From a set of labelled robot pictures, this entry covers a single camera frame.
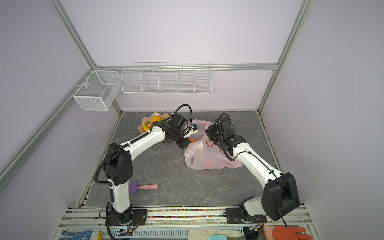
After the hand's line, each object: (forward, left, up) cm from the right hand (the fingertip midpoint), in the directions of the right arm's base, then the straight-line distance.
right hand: (204, 129), depth 82 cm
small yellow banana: (+14, +41, -16) cm, 47 cm away
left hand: (-3, +9, -10) cm, 14 cm away
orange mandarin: (-5, +7, -3) cm, 9 cm away
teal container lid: (-47, -5, -19) cm, 51 cm away
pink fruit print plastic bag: (-5, +1, -17) cm, 18 cm away
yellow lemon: (+22, +35, -14) cm, 44 cm away
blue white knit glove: (-46, +59, -21) cm, 78 cm away
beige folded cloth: (-46, +3, -21) cm, 50 cm away
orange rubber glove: (-45, -32, -21) cm, 59 cm away
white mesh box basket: (+27, +68, +6) cm, 74 cm away
